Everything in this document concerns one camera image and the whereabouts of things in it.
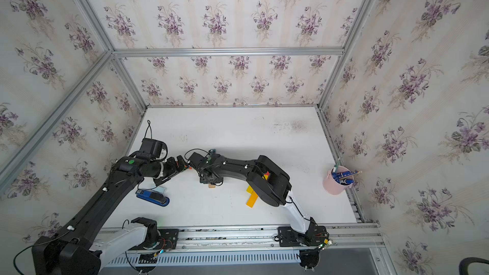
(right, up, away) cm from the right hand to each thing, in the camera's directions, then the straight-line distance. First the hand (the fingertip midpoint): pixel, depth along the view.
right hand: (211, 179), depth 90 cm
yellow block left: (+18, -3, -4) cm, 19 cm away
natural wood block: (+1, -1, -7) cm, 8 cm away
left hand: (-10, +7, -11) cm, 16 cm away
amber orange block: (+19, -7, -6) cm, 21 cm away
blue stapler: (-23, -5, -10) cm, 26 cm away
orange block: (-6, +9, -13) cm, 17 cm away
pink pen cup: (+57, +3, -9) cm, 57 cm away
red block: (+23, +12, -33) cm, 42 cm away
